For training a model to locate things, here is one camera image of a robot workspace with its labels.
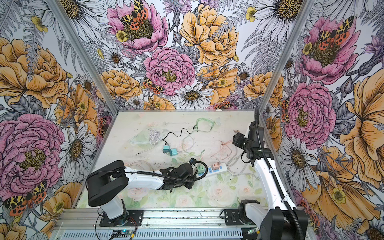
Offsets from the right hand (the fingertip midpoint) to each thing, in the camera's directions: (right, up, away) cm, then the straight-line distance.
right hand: (236, 141), depth 82 cm
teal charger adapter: (-41, -6, +15) cm, 44 cm away
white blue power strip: (-6, -16, +7) cm, 19 cm away
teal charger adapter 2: (-37, -8, +14) cm, 40 cm away
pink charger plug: (-11, -14, +3) cm, 18 cm away
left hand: (-24, -23, +5) cm, 34 cm away
